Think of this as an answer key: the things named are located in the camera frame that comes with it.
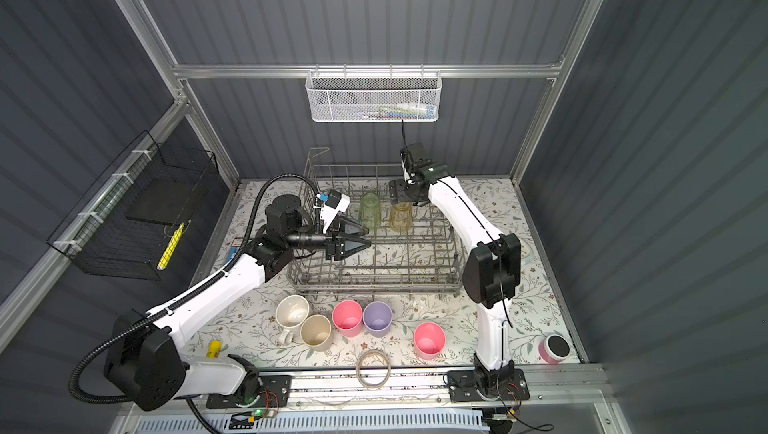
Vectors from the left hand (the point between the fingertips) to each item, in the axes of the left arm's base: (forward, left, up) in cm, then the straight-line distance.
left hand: (369, 237), depth 70 cm
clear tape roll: (-22, +4, -28) cm, 36 cm away
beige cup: (-13, +16, -26) cm, 33 cm away
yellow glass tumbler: (+21, -10, -19) cm, 30 cm away
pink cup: (-9, +8, -27) cm, 29 cm away
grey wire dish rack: (+13, -13, -27) cm, 33 cm away
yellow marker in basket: (0, +46, -1) cm, 46 cm away
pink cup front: (-16, -15, -29) cm, 36 cm away
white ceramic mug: (-6, +23, -27) cm, 36 cm away
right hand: (+21, -12, -9) cm, 26 cm away
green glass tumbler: (+22, 0, -17) cm, 28 cm away
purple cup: (-9, -1, -27) cm, 28 cm away
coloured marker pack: (+15, +47, -28) cm, 57 cm away
